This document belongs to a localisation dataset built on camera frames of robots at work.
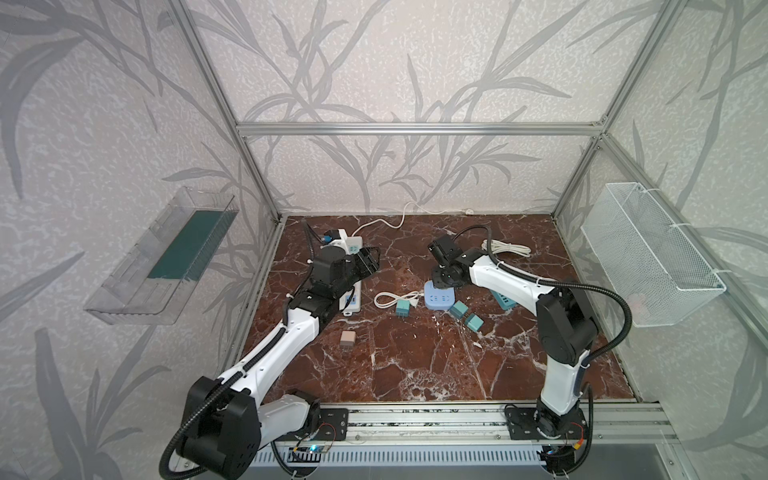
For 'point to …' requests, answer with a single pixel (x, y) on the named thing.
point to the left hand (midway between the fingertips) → (378, 244)
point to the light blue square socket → (438, 299)
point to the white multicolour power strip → (351, 301)
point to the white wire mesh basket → (656, 276)
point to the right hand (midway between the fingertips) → (442, 269)
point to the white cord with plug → (413, 296)
